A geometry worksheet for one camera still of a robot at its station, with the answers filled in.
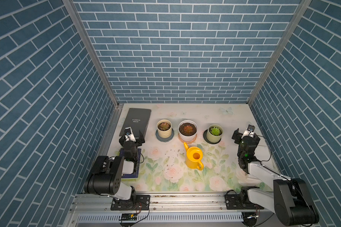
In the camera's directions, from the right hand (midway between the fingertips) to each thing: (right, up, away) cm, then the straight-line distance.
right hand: (247, 131), depth 86 cm
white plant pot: (-39, -3, +3) cm, 39 cm away
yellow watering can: (-34, -14, -7) cm, 37 cm away
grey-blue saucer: (-52, -7, +13) cm, 54 cm away
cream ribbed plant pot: (-53, -3, +10) cm, 54 cm away
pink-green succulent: (-52, +2, +11) cm, 53 cm away
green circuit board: (-68, -43, -14) cm, 81 cm away
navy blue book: (-67, -24, -6) cm, 72 cm away
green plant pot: (-20, -5, +8) cm, 22 cm away
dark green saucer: (-24, -4, +14) cm, 28 cm away
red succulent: (-36, +1, +6) cm, 37 cm away
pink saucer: (-36, -9, +10) cm, 39 cm away
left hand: (-70, -1, +4) cm, 70 cm away
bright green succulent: (-18, -1, +8) cm, 19 cm away
